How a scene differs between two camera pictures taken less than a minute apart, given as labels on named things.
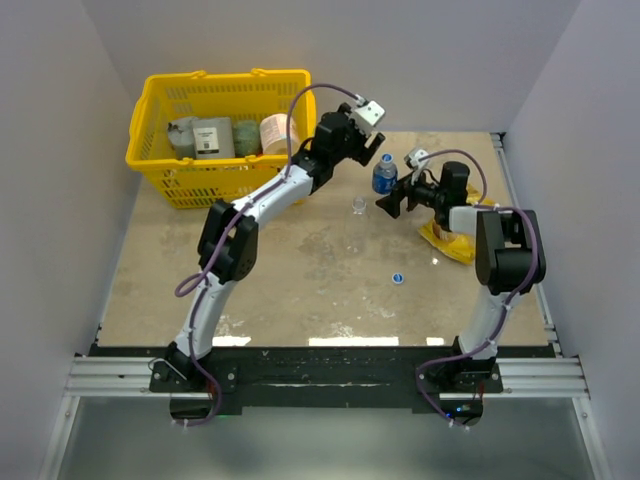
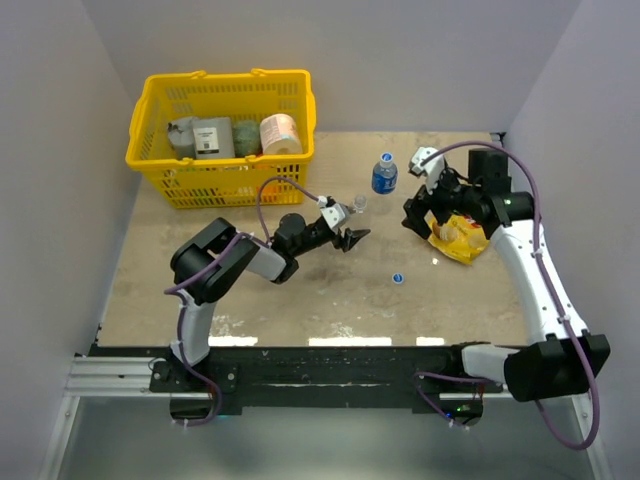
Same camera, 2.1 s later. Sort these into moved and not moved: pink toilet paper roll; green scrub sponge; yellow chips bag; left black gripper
Moved: left black gripper
Not moved: pink toilet paper roll; yellow chips bag; green scrub sponge
